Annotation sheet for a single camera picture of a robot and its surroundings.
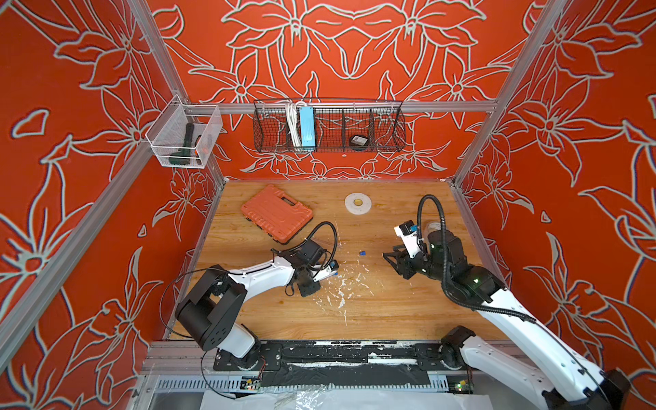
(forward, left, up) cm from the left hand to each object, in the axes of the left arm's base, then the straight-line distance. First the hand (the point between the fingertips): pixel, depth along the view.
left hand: (312, 279), depth 89 cm
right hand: (+1, -22, +21) cm, 31 cm away
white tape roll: (+36, -17, +2) cm, 39 cm away
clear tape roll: (+25, -48, +3) cm, 54 cm away
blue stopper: (+11, -18, +1) cm, 22 cm away
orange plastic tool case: (+24, +17, +6) cm, 30 cm away
